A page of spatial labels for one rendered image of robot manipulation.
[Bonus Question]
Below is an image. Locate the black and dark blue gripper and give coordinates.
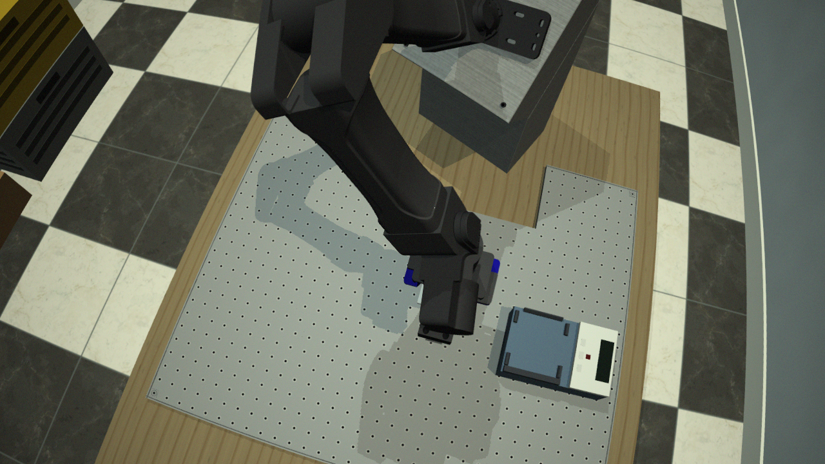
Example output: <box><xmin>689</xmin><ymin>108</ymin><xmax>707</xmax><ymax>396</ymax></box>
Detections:
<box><xmin>403</xmin><ymin>251</ymin><xmax>500</xmax><ymax>305</ymax></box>

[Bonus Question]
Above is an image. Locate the blue-grey dock with white console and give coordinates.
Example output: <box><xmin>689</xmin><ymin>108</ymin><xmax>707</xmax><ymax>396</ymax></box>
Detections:
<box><xmin>496</xmin><ymin>306</ymin><xmax>618</xmax><ymax>400</ymax></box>

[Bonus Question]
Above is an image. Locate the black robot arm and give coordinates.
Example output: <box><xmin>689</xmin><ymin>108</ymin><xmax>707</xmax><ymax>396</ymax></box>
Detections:
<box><xmin>251</xmin><ymin>0</ymin><xmax>551</xmax><ymax>345</ymax></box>

